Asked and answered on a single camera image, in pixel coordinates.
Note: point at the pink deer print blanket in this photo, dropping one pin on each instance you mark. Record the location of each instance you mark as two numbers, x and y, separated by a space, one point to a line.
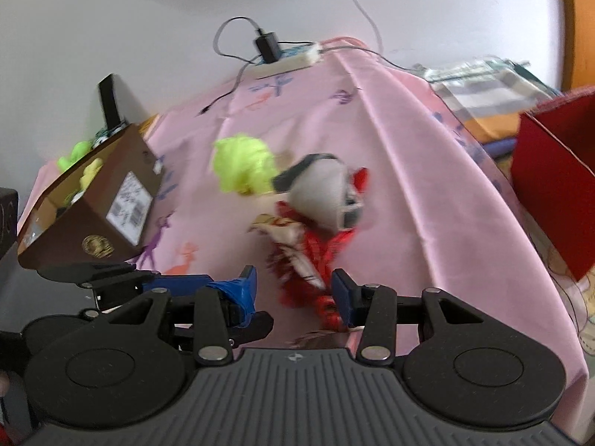
418 195

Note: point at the wooden door frame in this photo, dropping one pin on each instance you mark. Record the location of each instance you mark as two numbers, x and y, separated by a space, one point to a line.
578 18

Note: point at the white power strip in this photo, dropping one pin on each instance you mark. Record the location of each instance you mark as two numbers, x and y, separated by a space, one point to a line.
297 60

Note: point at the light green plush toy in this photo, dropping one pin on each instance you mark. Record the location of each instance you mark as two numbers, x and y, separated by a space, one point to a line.
74 153

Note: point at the striped cloth in plastic bag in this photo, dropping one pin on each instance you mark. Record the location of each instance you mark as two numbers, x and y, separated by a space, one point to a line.
479 102

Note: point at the black charger plug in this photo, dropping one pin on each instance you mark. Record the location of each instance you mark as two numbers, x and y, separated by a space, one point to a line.
267 47

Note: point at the brown cardboard box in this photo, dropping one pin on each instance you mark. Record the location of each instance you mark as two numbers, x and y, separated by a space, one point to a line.
83 227

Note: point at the red box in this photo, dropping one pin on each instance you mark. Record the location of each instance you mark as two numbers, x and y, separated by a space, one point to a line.
548 186

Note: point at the grey fabric sock bundle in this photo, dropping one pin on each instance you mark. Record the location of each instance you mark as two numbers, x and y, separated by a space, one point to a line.
320 195

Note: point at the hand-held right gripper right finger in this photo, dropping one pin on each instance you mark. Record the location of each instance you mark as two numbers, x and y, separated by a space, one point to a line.
345 299

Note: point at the black phone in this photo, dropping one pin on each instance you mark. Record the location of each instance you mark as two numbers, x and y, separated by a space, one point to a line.
109 102

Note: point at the neon yellow fluffy pom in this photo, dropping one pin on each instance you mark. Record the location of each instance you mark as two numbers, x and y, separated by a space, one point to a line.
241 162

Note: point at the yellow plush toy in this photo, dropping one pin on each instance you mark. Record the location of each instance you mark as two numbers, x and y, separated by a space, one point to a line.
90 174

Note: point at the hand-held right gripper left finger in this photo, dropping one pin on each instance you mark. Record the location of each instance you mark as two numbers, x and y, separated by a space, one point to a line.
241 292

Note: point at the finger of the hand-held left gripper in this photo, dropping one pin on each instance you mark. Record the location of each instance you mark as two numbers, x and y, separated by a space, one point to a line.
260 325
176 284

